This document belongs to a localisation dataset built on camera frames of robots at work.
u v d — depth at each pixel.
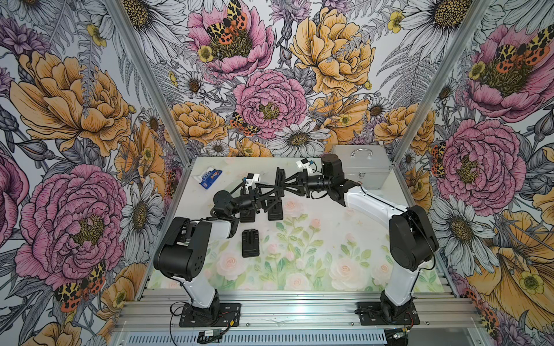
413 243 0.49
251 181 0.81
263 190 0.74
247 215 0.98
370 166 1.01
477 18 0.73
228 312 0.75
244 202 0.76
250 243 0.89
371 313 0.73
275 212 0.99
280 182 0.78
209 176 1.12
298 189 0.79
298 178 0.78
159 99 0.95
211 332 0.71
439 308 0.78
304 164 0.82
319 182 0.75
